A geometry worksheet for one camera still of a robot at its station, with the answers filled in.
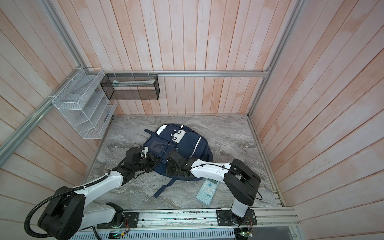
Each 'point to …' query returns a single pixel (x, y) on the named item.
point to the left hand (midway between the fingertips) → (163, 160)
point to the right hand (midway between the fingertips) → (165, 170)
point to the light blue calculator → (207, 191)
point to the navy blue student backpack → (167, 137)
